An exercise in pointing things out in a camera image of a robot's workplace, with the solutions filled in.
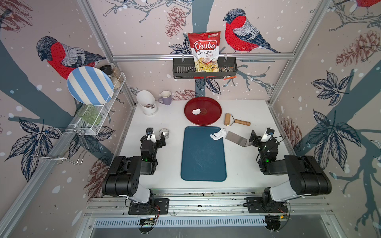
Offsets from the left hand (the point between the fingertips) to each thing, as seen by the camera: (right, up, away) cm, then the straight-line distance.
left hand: (157, 130), depth 91 cm
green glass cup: (-27, +11, -22) cm, 36 cm away
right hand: (+65, 0, 0) cm, 65 cm away
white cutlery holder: (-12, +19, +17) cm, 28 cm away
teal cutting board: (+29, -17, -1) cm, 34 cm away
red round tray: (+30, +13, +25) cm, 42 cm away
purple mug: (+1, +23, +23) cm, 32 cm away
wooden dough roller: (+49, +5, +16) cm, 52 cm away
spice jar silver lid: (-22, +31, -6) cm, 39 cm away
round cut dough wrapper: (+25, +12, +23) cm, 36 cm away
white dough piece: (+41, -4, +10) cm, 42 cm away
